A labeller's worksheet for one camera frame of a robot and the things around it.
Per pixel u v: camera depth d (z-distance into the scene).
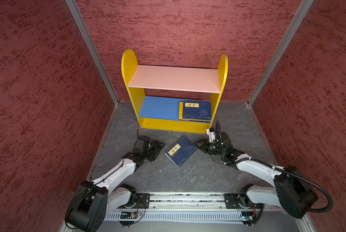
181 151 0.92
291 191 0.42
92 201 0.40
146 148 0.69
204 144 0.74
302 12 0.73
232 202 0.74
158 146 0.77
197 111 0.91
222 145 0.64
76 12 0.73
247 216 0.71
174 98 1.07
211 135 0.78
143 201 0.74
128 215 0.72
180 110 0.92
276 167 0.47
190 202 0.76
